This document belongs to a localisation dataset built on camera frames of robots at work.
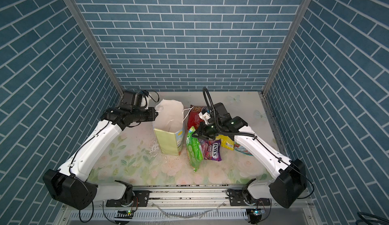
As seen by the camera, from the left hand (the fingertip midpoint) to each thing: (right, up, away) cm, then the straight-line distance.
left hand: (160, 113), depth 77 cm
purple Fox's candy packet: (+27, -22, +9) cm, 36 cm away
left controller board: (-15, -48, -5) cm, 51 cm away
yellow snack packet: (+36, -18, +14) cm, 43 cm away
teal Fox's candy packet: (+43, -21, +11) cm, 49 cm away
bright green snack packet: (+18, -16, -9) cm, 26 cm away
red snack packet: (+16, -4, +19) cm, 25 cm away
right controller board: (+47, -48, -6) cm, 68 cm away
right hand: (+18, -10, -6) cm, 21 cm away
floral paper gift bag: (0, -9, +21) cm, 23 cm away
